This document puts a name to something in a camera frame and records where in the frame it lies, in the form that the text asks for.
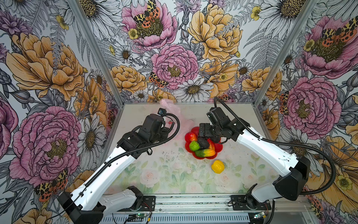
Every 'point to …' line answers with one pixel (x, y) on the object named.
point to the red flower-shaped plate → (218, 147)
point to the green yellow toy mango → (204, 152)
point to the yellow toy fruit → (217, 166)
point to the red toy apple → (190, 136)
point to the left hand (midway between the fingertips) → (161, 132)
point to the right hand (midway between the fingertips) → (207, 134)
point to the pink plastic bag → (186, 123)
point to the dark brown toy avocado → (203, 142)
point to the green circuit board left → (141, 215)
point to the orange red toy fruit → (211, 144)
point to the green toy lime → (194, 145)
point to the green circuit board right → (259, 215)
